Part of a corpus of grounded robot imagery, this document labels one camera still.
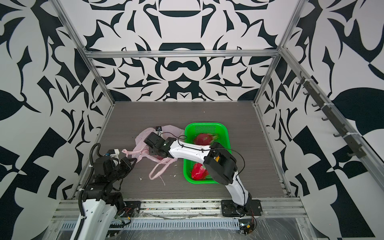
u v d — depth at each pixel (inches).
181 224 28.1
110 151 28.9
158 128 30.7
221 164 19.5
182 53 35.4
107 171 24.2
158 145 25.6
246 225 28.0
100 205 20.9
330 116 21.8
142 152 31.7
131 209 28.7
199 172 30.5
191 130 37.7
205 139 35.7
